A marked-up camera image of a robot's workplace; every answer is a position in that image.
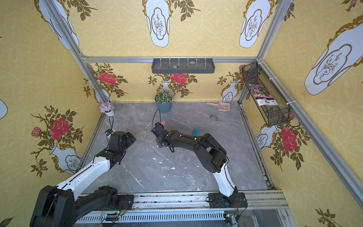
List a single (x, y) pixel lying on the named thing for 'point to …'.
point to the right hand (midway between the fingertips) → (162, 141)
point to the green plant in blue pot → (164, 100)
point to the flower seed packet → (263, 96)
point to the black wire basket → (272, 115)
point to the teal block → (195, 132)
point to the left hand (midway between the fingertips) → (129, 137)
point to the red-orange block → (186, 134)
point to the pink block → (163, 122)
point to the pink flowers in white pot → (107, 108)
